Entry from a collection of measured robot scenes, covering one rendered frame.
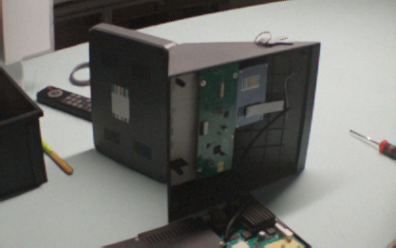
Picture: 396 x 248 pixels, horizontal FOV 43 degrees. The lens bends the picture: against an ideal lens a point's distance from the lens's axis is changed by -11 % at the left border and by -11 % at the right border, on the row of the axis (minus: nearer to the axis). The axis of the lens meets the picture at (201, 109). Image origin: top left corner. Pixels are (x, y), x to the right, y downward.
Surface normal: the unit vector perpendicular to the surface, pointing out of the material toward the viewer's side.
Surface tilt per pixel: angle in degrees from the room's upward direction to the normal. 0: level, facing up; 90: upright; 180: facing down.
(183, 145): 90
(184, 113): 90
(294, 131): 90
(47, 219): 0
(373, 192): 0
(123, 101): 90
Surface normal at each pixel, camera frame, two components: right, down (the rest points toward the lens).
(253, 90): 0.56, 0.40
